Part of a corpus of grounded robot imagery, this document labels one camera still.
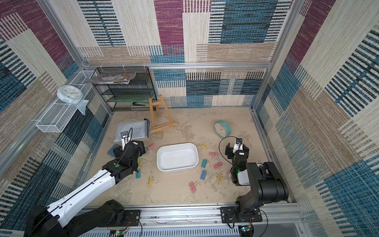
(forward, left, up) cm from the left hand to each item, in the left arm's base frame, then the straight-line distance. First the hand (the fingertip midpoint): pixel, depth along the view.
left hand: (131, 143), depth 81 cm
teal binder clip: (-11, -2, -16) cm, 20 cm away
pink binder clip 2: (-18, -33, -17) cm, 41 cm away
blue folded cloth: (+5, +20, -16) cm, 26 cm away
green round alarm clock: (+16, -53, -8) cm, 56 cm away
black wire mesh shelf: (+43, +9, -3) cm, 44 cm away
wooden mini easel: (+26, -8, +5) cm, 28 cm away
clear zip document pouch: (+23, +8, -18) cm, 30 cm away
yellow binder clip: (-14, -9, -17) cm, 23 cm away
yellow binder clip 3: (-13, -48, -16) cm, 52 cm away
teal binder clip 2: (-4, -40, -17) cm, 43 cm away
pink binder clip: (+1, -46, -16) cm, 49 cm away
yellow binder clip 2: (+7, -40, -15) cm, 43 cm away
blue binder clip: (-11, -39, -17) cm, 44 cm away
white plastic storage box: (0, -24, -15) cm, 28 cm away
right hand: (+5, -61, -9) cm, 62 cm away
